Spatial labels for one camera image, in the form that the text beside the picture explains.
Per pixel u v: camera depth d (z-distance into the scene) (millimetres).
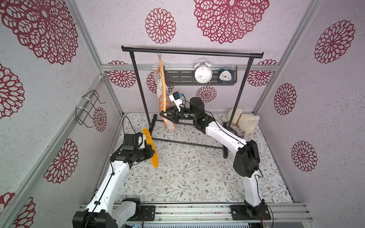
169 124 928
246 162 515
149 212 737
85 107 761
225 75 897
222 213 756
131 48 638
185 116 687
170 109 691
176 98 664
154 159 774
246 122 1030
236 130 1060
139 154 650
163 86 661
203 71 877
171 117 700
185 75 965
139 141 704
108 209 403
